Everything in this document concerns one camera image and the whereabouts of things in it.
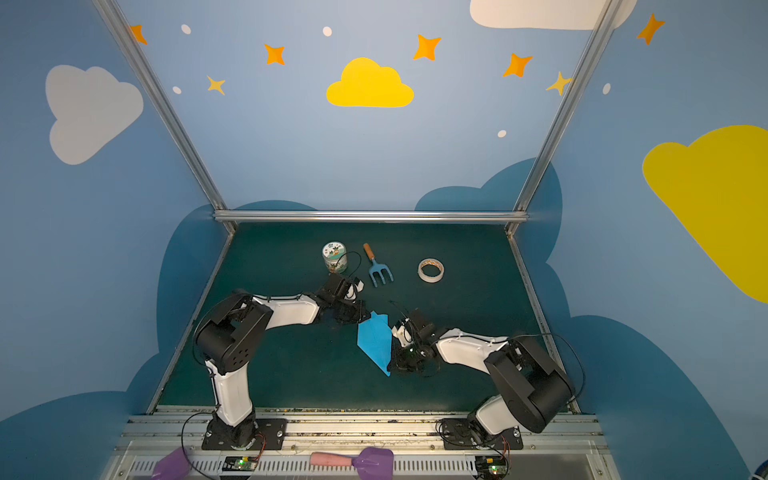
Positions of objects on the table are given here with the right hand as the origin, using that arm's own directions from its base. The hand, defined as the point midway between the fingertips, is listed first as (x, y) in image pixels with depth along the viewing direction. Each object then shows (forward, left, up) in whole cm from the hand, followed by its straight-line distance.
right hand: (389, 366), depth 86 cm
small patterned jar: (+34, +20, +8) cm, 40 cm away
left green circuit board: (-25, +35, -1) cm, 43 cm away
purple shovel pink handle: (-24, +2, +2) cm, 24 cm away
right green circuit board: (-22, -26, -1) cm, 34 cm away
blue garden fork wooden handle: (+35, +6, +1) cm, 35 cm away
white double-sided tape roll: (+32, -14, 0) cm, 34 cm away
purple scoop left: (-27, +50, +1) cm, 57 cm away
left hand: (+15, +7, +1) cm, 17 cm away
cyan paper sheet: (+8, +5, 0) cm, 9 cm away
